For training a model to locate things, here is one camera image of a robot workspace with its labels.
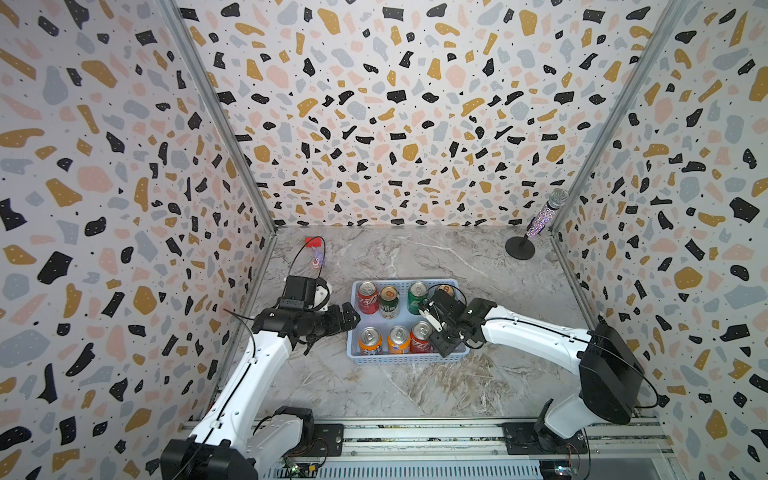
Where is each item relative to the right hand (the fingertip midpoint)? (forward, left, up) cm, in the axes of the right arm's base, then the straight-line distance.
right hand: (441, 337), depth 85 cm
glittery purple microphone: (+31, -33, +25) cm, 52 cm away
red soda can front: (-2, +6, +3) cm, 7 cm away
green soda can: (+13, +7, +5) cm, 15 cm away
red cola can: (+11, +22, +4) cm, 24 cm away
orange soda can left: (-4, +19, +4) cm, 20 cm away
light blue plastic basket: (+8, +17, -8) cm, 21 cm away
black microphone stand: (+40, -33, -6) cm, 52 cm away
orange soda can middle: (-3, +12, +4) cm, 13 cm away
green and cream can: (+9, +15, +4) cm, 18 cm away
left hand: (0, +25, +9) cm, 27 cm away
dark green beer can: (+14, -2, +5) cm, 15 cm away
